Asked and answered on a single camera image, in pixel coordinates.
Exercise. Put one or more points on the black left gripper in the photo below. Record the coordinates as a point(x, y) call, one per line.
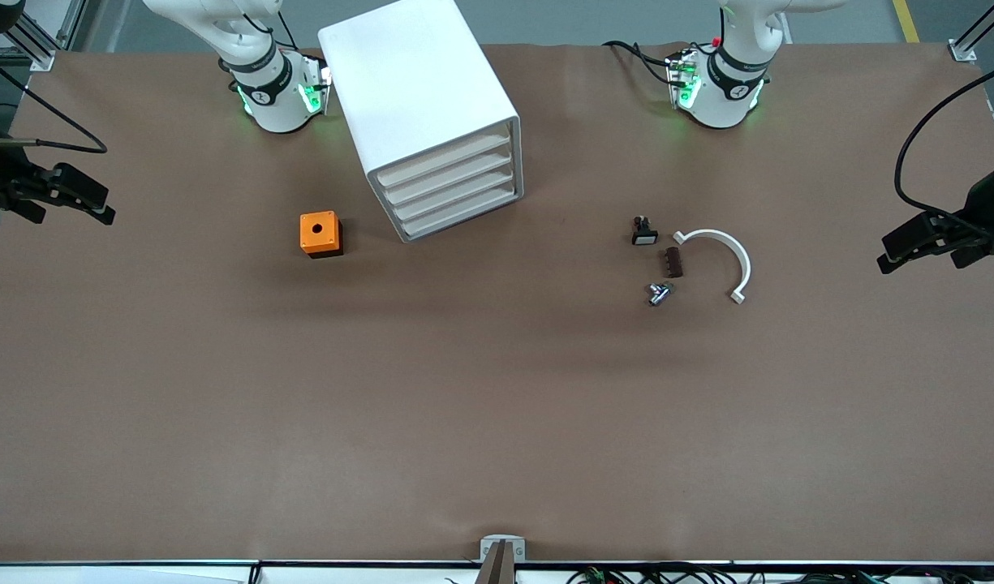
point(987, 205)

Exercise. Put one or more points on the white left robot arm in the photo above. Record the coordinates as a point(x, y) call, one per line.
point(720, 97)

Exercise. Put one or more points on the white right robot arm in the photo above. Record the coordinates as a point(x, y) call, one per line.
point(273, 101)

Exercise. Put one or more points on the orange box with hole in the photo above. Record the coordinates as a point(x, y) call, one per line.
point(318, 231)

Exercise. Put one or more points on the dark brown ribbed block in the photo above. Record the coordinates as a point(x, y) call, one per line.
point(672, 263)

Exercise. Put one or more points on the metal tee fitting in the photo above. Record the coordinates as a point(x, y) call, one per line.
point(657, 294)

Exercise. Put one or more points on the aluminium frame post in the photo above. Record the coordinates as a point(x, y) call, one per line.
point(44, 61)
point(961, 53)

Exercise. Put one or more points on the black switch with white cap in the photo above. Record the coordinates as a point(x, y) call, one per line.
point(644, 234)

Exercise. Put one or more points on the grey metal mounting bracket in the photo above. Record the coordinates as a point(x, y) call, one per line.
point(487, 545)

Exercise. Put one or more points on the brown camera support strut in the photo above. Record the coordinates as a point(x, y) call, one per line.
point(496, 568)

